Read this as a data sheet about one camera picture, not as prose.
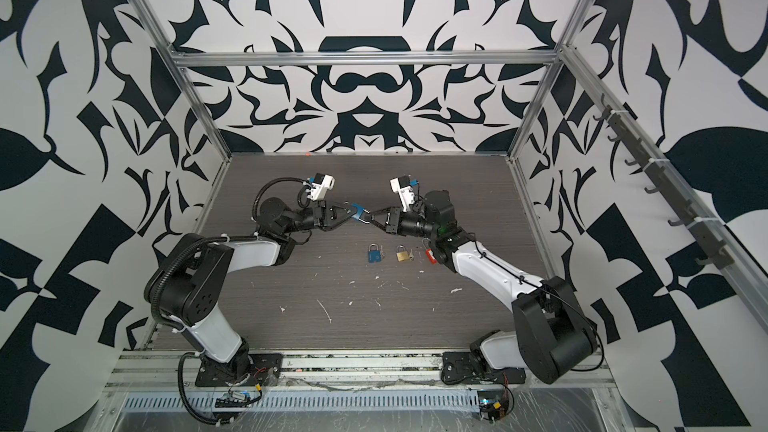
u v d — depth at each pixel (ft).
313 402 2.85
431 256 2.17
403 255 3.09
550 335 1.39
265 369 2.41
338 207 2.45
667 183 1.80
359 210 2.47
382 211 2.42
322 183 2.51
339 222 2.47
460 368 2.44
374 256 3.08
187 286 1.54
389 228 2.26
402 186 2.39
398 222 2.25
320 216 2.35
